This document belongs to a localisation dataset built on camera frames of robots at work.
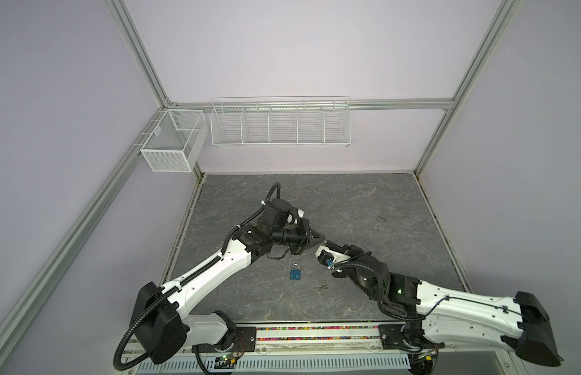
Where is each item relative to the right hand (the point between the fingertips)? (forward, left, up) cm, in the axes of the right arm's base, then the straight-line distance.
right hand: (333, 243), depth 71 cm
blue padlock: (-1, +12, -22) cm, 25 cm away
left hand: (-1, +2, +3) cm, 4 cm away
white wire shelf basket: (+52, +18, +10) cm, 56 cm away
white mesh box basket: (+49, +65, +3) cm, 81 cm away
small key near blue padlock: (-6, +2, -22) cm, 23 cm away
